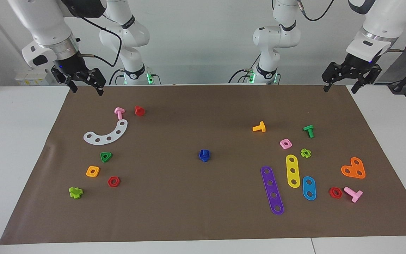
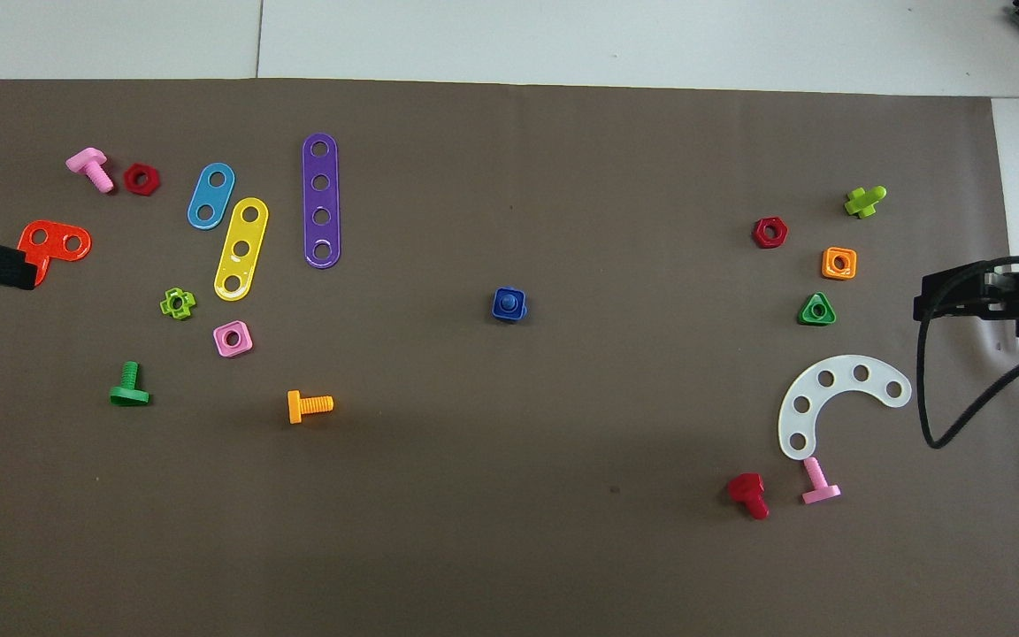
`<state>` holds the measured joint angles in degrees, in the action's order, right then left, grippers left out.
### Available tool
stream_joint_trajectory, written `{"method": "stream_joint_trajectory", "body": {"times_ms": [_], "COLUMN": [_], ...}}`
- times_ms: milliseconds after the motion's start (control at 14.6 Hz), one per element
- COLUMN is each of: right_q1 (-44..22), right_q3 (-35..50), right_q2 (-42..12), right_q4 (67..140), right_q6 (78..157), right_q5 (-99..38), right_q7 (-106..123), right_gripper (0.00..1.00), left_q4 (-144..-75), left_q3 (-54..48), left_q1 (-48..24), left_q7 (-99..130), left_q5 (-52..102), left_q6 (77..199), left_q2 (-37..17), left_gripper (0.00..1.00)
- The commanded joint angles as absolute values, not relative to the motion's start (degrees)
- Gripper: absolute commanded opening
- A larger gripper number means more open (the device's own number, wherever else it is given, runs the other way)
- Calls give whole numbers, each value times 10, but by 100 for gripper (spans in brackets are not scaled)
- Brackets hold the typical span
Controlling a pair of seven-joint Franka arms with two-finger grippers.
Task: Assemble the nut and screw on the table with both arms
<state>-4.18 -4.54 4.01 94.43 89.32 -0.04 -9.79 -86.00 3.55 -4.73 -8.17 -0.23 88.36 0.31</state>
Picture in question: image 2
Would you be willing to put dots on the pink plastic screw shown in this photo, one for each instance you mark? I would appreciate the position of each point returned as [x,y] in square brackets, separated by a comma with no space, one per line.
[815,473]
[88,161]

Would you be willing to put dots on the blue square nut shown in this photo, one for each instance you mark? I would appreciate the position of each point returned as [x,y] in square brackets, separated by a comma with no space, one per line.
[497,296]

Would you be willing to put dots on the blue triangle-head screw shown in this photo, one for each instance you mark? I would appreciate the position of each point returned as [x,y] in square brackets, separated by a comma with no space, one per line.
[509,303]

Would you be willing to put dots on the light blue two-hole strip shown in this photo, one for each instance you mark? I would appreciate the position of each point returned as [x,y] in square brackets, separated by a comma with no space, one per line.
[211,196]

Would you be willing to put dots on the green triangle nut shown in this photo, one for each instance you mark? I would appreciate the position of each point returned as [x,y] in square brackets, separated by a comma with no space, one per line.
[806,317]

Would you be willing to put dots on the orange three-hole corner plate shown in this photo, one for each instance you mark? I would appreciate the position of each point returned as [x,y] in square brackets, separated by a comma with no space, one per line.
[57,252]

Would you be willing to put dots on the lime green cross nut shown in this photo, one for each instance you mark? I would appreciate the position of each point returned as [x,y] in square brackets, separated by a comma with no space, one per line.
[168,306]

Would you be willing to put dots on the red plastic screw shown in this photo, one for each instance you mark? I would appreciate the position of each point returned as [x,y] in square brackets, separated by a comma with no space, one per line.
[747,488]

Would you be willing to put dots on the pink square nut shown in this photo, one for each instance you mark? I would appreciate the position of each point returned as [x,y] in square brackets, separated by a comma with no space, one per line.
[244,347]

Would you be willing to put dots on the orange plastic screw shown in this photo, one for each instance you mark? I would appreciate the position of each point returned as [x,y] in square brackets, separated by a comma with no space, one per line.
[310,405]

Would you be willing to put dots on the white curved five-hole strip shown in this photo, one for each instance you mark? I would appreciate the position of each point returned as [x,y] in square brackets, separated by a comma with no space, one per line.
[844,370]

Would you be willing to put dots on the brown table mat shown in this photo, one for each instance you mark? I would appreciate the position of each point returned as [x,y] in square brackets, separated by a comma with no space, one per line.
[509,487]

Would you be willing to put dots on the yellow three-hole strip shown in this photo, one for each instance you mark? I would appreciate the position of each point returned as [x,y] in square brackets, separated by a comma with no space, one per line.
[246,232]

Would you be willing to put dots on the red hexagon nut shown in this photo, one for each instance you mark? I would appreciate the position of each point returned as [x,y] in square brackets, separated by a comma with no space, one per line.
[129,177]
[759,234]

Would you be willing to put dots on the green plastic screw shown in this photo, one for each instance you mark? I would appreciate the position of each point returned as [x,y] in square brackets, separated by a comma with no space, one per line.
[129,376]

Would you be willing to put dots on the orange square nut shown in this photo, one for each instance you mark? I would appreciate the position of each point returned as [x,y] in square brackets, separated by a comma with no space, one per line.
[828,270]

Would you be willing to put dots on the purple four-hole strip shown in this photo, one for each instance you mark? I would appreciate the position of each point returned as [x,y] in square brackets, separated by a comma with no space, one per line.
[321,200]

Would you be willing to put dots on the lime green cross-head screw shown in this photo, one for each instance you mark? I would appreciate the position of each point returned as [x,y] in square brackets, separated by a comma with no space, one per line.
[863,203]

